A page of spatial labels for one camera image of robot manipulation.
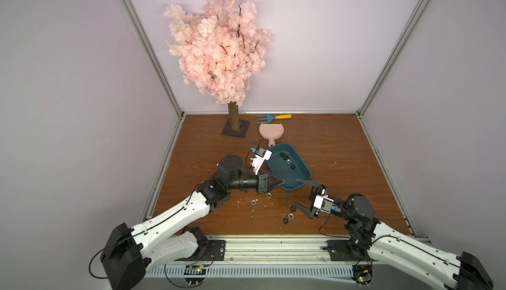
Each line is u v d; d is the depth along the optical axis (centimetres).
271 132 111
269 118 118
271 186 63
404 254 50
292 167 97
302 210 59
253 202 85
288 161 98
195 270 72
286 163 97
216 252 73
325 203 52
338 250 73
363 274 70
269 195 87
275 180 65
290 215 81
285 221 81
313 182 92
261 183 58
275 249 74
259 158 62
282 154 101
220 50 65
